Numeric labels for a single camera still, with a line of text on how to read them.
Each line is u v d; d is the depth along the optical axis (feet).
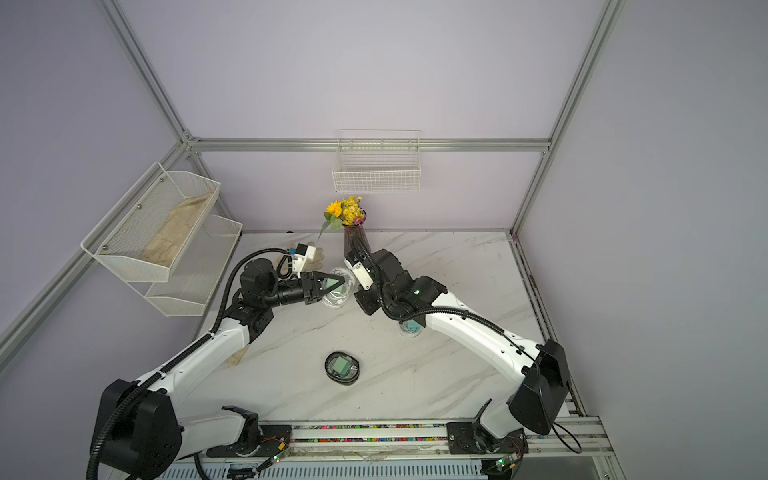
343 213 3.05
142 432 1.31
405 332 3.04
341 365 2.75
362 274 2.15
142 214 2.46
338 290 2.33
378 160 3.08
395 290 1.80
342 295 2.36
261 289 2.02
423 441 2.45
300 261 2.34
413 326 2.96
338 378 2.68
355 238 3.31
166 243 2.51
